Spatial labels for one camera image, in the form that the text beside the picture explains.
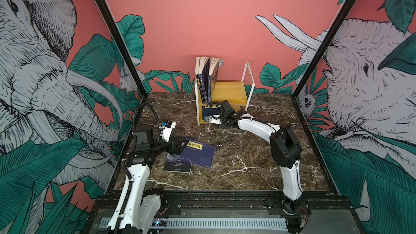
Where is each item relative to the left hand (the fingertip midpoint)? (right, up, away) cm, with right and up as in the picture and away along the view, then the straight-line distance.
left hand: (180, 136), depth 76 cm
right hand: (+19, +10, +19) cm, 29 cm away
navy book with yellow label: (+7, -13, +14) cm, 20 cm away
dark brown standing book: (+10, +23, +3) cm, 26 cm away
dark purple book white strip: (-5, -17, +10) cm, 20 cm away
